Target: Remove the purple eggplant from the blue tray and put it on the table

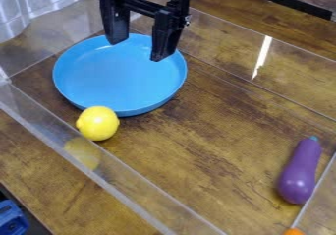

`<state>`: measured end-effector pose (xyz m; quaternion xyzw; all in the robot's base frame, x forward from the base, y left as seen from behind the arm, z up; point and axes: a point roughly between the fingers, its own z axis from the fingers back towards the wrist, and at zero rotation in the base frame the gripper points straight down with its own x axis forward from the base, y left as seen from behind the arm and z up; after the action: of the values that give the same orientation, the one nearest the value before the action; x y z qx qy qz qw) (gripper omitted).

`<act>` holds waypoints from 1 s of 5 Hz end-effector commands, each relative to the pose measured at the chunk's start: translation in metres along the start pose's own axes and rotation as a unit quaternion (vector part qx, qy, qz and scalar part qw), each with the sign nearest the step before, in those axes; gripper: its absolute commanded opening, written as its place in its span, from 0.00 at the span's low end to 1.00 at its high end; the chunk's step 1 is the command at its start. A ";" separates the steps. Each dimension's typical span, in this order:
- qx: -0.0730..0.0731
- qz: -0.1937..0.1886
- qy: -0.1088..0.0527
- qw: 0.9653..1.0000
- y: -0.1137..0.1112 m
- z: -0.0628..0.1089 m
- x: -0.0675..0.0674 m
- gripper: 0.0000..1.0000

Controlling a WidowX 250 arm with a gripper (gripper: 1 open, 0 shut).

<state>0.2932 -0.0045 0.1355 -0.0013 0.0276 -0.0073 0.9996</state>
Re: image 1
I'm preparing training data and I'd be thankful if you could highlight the blue plastic object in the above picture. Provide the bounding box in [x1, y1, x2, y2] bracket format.
[0, 200, 29, 235]

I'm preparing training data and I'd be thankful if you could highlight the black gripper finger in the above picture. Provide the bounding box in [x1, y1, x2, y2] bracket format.
[150, 9, 189, 62]
[100, 0, 129, 45]

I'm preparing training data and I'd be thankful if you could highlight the orange toy piece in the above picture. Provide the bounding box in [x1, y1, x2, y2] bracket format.
[282, 228, 305, 235]

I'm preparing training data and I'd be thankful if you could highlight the purple toy eggplant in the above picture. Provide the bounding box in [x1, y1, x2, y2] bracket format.
[277, 136, 321, 205]

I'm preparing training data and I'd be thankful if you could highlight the clear acrylic enclosure wall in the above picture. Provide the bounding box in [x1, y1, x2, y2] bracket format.
[0, 0, 336, 235]

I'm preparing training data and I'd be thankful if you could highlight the yellow toy lemon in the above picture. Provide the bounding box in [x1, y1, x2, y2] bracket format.
[74, 106, 120, 141]

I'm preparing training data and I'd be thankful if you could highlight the blue round tray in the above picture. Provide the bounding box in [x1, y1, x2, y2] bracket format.
[52, 33, 188, 117]

